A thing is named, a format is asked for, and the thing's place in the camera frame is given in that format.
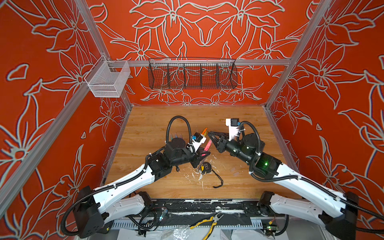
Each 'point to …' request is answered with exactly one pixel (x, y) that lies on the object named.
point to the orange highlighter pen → (204, 130)
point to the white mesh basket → (107, 78)
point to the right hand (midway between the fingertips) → (206, 134)
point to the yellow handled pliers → (213, 219)
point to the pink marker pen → (207, 146)
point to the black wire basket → (192, 73)
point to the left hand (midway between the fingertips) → (208, 149)
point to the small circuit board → (271, 230)
